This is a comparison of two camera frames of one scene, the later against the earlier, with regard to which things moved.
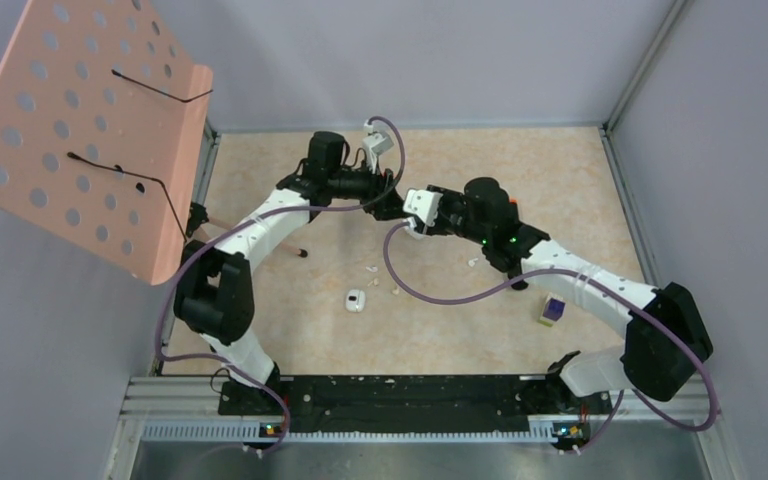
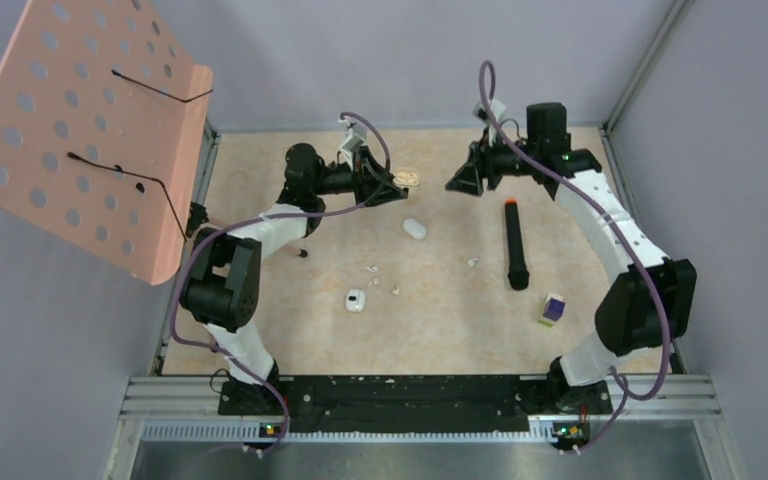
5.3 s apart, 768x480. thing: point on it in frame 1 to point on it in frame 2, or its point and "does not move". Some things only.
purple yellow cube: x=553 y=310 does not move
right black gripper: x=436 y=228 to x=479 y=166
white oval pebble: x=411 y=229 does not move
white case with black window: x=355 y=300 does not move
